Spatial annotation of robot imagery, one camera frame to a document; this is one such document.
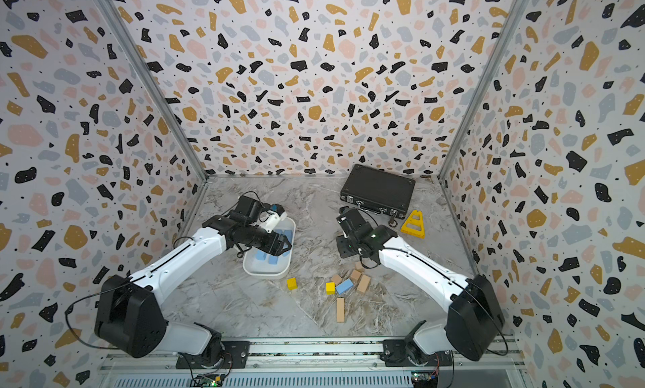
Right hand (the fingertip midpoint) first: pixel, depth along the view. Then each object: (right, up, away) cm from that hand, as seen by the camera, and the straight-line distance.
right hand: (344, 243), depth 83 cm
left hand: (-19, +1, 0) cm, 19 cm away
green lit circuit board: (-38, -36, -13) cm, 54 cm away
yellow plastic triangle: (+30, +4, +21) cm, 37 cm away
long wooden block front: (-1, -21, -1) cm, 21 cm away
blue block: (-26, -8, +11) cm, 30 cm away
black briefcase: (+17, +18, +28) cm, 37 cm away
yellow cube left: (-18, -14, +3) cm, 23 cm away
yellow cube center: (-5, -16, +3) cm, 17 cm away
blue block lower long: (0, -16, +4) cm, 16 cm away
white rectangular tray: (-31, -9, +9) cm, 33 cm away
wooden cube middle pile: (+4, -12, +5) cm, 14 cm away
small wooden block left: (-3, -13, +5) cm, 14 cm away
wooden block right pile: (+7, -15, +4) cm, 17 cm away
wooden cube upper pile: (+4, -4, -15) cm, 16 cm away
